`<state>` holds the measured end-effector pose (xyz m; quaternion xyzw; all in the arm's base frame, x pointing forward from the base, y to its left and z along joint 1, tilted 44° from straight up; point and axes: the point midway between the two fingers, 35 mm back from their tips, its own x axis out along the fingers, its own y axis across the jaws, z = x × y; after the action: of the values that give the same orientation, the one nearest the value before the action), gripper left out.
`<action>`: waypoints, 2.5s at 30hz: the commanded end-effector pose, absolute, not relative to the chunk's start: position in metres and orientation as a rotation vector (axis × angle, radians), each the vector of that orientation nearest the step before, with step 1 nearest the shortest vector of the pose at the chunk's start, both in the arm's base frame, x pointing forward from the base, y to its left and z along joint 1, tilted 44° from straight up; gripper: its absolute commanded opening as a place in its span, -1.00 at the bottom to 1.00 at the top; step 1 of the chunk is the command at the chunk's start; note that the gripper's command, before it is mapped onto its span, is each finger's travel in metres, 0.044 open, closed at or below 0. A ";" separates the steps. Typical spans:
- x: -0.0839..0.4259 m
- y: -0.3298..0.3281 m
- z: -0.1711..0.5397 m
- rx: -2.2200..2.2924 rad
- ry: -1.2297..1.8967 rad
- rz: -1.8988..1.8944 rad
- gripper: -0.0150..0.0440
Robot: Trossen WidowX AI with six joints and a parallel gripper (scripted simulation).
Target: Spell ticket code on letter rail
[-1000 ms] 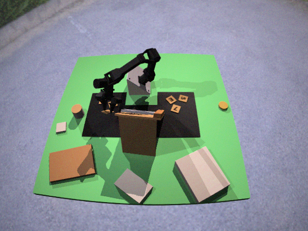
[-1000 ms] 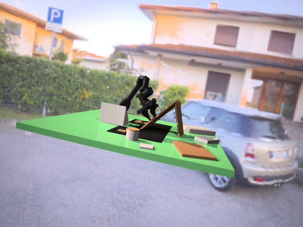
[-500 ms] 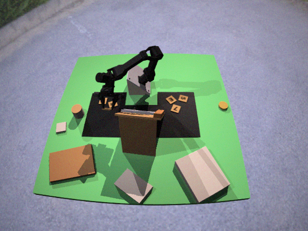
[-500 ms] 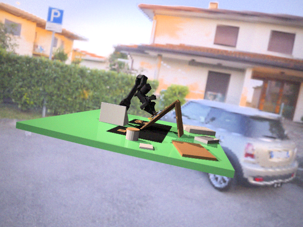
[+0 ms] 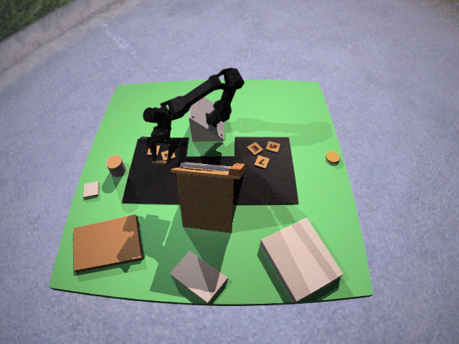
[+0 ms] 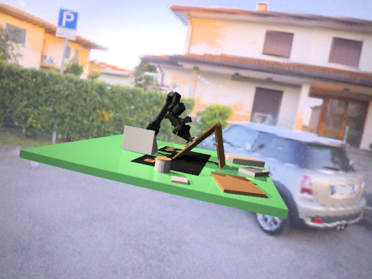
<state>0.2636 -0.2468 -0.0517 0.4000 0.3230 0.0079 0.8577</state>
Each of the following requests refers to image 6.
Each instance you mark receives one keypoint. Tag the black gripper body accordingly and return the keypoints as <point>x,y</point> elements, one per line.
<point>178,127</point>

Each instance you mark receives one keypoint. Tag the pale pink flat rectangular slab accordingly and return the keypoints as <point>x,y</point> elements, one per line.
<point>242,159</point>

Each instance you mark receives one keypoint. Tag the pale pink flat square tile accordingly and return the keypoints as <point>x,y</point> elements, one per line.
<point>179,180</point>

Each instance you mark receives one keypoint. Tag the orange flat rectangular board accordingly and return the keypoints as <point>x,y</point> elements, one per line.
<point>237,185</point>

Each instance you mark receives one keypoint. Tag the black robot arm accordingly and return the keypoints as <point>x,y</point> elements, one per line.
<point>174,107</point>

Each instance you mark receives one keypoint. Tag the grey cylinder with orange top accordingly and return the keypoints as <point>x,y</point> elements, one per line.
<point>162,164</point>

